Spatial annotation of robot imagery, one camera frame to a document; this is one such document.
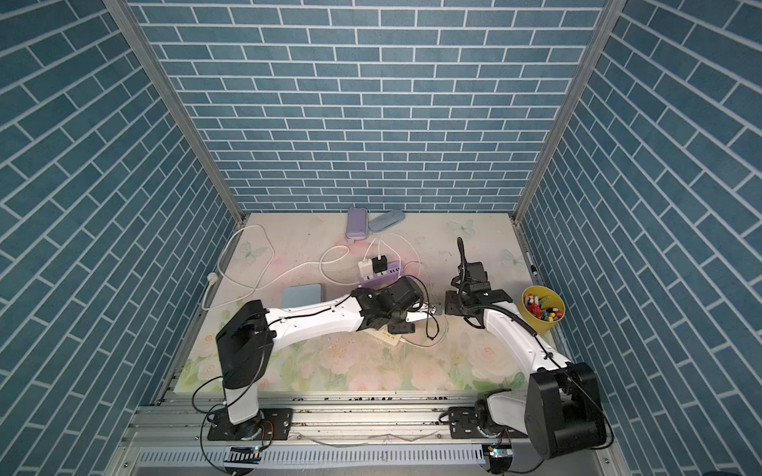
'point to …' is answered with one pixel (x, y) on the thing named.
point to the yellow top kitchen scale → (383, 334)
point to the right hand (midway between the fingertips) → (455, 303)
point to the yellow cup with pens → (542, 306)
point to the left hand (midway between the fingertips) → (416, 312)
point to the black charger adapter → (379, 265)
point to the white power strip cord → (325, 262)
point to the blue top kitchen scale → (302, 295)
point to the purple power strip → (381, 280)
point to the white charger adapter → (366, 268)
